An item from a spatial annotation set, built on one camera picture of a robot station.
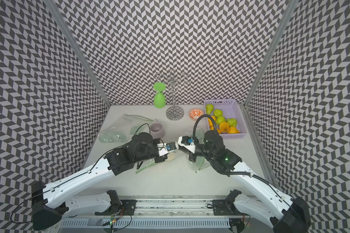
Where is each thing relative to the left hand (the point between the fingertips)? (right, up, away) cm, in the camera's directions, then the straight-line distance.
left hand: (171, 146), depth 69 cm
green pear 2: (+32, +18, +38) cm, 52 cm away
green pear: (+26, +21, +42) cm, 53 cm away
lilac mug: (-13, +5, +33) cm, 35 cm away
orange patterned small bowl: (+15, +17, +42) cm, 48 cm away
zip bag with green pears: (-38, +6, +37) cm, 54 cm away
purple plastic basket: (+44, +20, +47) cm, 68 cm away
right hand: (+3, -1, -1) cm, 3 cm away
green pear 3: (+32, +13, +33) cm, 47 cm away
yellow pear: (+33, +8, +27) cm, 44 cm away
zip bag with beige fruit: (-11, -8, -1) cm, 14 cm away
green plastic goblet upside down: (-9, +26, +21) cm, 35 cm away
